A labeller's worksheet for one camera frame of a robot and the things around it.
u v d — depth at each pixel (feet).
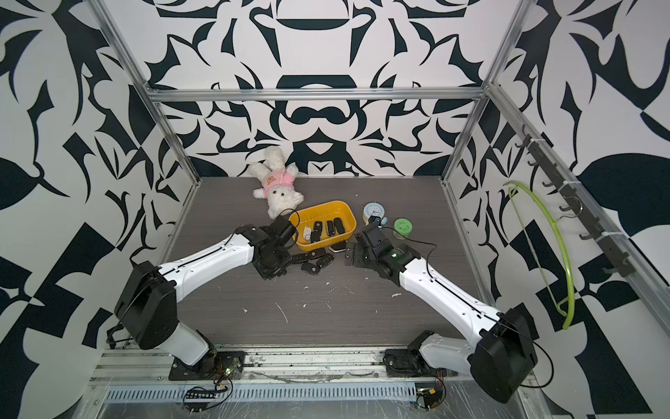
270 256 2.22
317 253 3.14
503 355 1.29
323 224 3.36
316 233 3.28
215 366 2.32
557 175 1.96
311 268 3.01
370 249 1.98
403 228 3.22
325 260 3.08
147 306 1.42
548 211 2.09
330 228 3.34
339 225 3.36
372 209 3.44
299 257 3.04
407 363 2.24
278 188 3.41
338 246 3.15
